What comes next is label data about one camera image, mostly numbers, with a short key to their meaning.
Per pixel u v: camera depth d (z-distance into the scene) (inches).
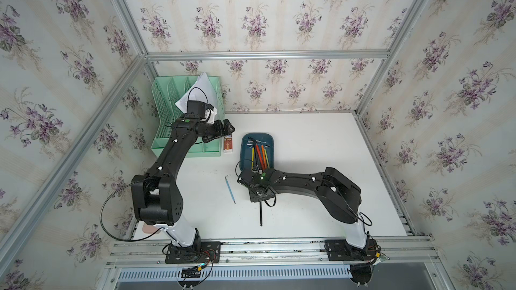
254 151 39.8
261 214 32.4
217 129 29.6
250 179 27.1
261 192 25.1
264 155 39.5
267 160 38.7
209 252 28.8
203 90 29.4
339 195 19.9
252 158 39.0
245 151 39.7
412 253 29.0
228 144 41.0
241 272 27.6
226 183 36.2
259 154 39.5
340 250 28.7
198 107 26.0
